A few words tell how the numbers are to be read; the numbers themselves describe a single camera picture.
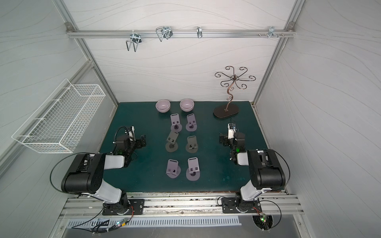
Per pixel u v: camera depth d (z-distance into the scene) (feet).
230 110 3.75
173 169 2.65
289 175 1.45
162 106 3.77
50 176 1.45
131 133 2.61
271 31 2.51
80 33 2.58
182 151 3.12
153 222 2.30
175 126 3.47
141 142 2.82
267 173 1.50
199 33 2.57
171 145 3.12
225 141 2.82
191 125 3.35
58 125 2.25
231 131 2.71
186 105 3.81
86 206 2.47
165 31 2.51
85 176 1.49
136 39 2.57
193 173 2.64
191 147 2.97
